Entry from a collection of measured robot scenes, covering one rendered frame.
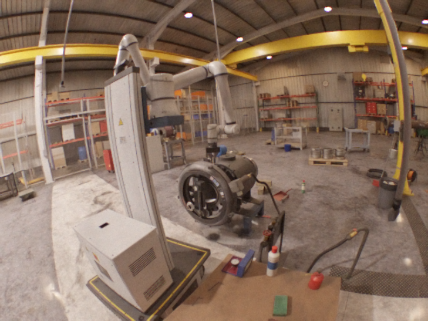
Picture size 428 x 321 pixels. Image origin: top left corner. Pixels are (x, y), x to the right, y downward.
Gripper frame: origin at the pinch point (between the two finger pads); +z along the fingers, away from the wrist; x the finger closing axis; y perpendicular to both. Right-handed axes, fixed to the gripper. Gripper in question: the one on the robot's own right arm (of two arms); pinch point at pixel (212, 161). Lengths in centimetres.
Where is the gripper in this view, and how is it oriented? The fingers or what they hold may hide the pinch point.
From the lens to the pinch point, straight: 166.0
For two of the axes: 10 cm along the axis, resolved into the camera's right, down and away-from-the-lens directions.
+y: -1.9, -2.5, 9.5
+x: -9.8, 0.8, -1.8
